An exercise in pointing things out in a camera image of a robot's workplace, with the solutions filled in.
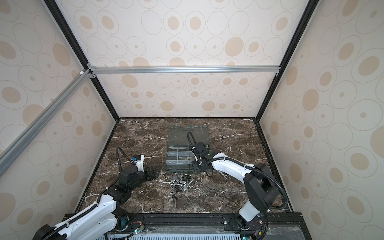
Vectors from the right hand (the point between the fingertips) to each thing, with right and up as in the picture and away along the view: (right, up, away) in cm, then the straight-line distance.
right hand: (197, 166), depth 88 cm
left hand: (-21, +2, -6) cm, 22 cm away
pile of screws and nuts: (-10, -8, -2) cm, 13 cm away
